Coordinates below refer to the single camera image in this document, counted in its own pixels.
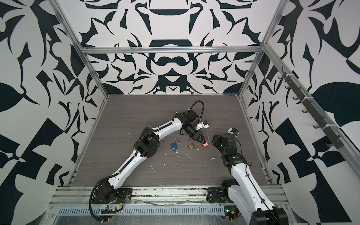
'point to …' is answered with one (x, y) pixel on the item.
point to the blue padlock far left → (158, 144)
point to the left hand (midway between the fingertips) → (205, 140)
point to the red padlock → (206, 144)
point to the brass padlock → (191, 145)
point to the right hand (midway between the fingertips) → (216, 136)
